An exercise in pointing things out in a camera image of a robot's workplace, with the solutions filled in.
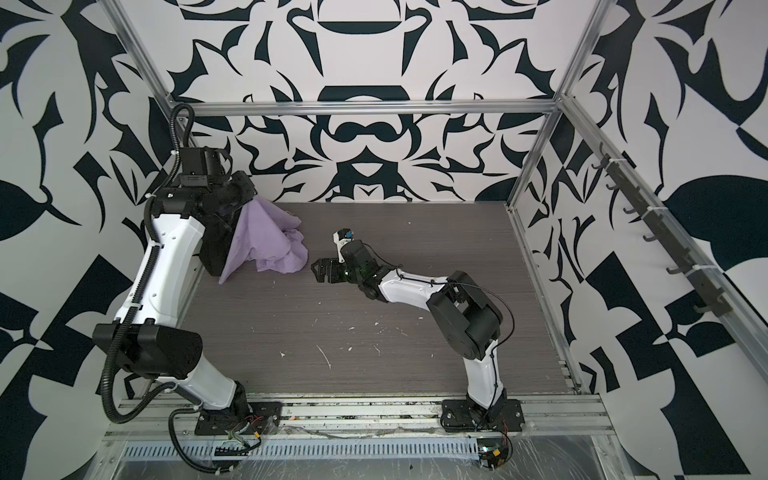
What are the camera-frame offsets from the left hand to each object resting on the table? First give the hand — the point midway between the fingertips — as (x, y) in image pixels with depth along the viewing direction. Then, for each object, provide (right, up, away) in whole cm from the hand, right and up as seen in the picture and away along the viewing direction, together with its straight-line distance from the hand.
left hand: (251, 178), depth 75 cm
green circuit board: (+58, -65, -4) cm, 87 cm away
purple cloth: (0, -14, +10) cm, 17 cm away
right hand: (+15, -22, +12) cm, 30 cm away
